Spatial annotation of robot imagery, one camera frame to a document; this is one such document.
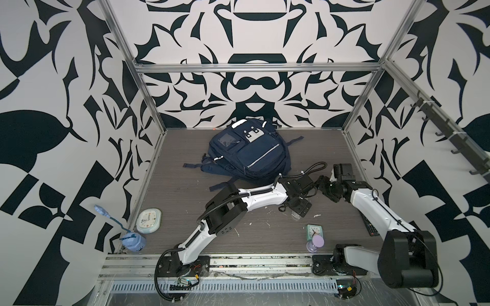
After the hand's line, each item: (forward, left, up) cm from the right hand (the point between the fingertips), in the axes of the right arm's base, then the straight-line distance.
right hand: (318, 183), depth 89 cm
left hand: (-7, +9, -4) cm, 12 cm away
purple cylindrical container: (-24, +6, -2) cm, 25 cm away
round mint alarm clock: (-15, +75, -4) cm, 76 cm away
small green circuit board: (-40, -3, -9) cm, 41 cm away
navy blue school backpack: (+19, +32, +1) cm, 37 cm away
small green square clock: (-19, +5, -6) cm, 20 cm away
